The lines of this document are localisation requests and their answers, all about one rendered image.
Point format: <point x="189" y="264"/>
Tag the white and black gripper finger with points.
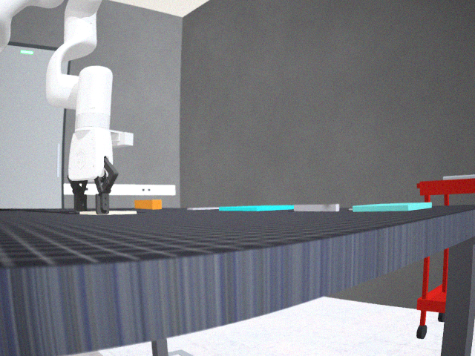
<point x="80" y="199"/>
<point x="102" y="198"/>

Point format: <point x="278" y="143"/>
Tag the black work mat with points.
<point x="51" y="241"/>

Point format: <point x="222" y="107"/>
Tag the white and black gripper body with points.
<point x="89" y="145"/>

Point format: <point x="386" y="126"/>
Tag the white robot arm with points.
<point x="93" y="103"/>

